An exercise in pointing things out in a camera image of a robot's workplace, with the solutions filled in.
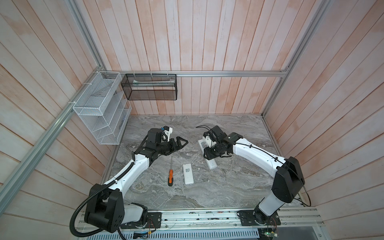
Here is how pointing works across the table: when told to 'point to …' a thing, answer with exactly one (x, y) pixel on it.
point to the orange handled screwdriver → (170, 179)
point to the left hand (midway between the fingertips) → (183, 147)
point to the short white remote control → (188, 174)
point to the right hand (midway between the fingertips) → (206, 154)
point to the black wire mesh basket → (150, 86)
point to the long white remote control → (211, 163)
